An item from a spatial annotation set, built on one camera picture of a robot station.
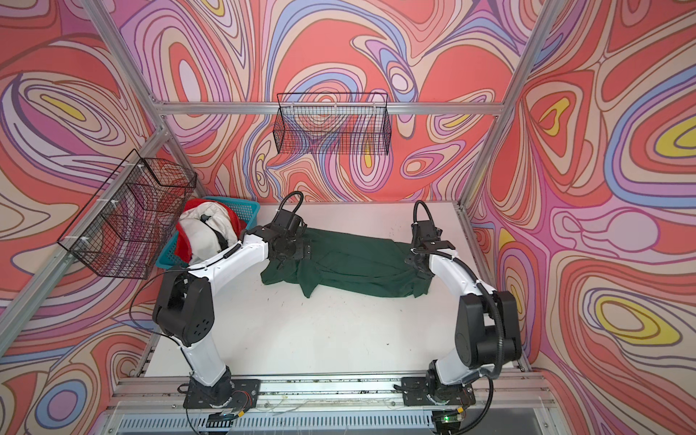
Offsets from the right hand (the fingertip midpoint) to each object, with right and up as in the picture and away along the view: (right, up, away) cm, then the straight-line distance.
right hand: (421, 266), depth 91 cm
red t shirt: (-84, +7, +4) cm, 84 cm away
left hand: (-41, +6, +2) cm, 42 cm away
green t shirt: (-26, +2, +11) cm, 28 cm away
